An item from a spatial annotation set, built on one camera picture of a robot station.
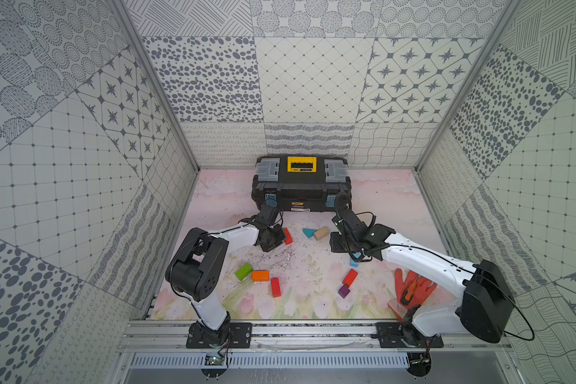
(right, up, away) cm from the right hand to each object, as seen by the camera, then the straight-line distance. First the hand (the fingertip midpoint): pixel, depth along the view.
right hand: (336, 244), depth 84 cm
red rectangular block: (-18, 0, +12) cm, 22 cm away
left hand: (-16, -1, +9) cm, 18 cm away
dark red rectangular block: (-21, -15, -2) cm, 26 cm away
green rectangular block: (-34, -11, +3) cm, 35 cm away
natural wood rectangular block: (-4, +2, +9) cm, 10 cm away
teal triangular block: (-9, +2, +12) cm, 16 cm away
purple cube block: (+3, -16, -2) cm, 16 cm away
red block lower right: (+5, -12, +1) cm, 13 cm away
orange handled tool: (+24, -17, -3) cm, 29 cm away
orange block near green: (-28, -13, +3) cm, 30 cm away
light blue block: (+8, -9, +6) cm, 13 cm away
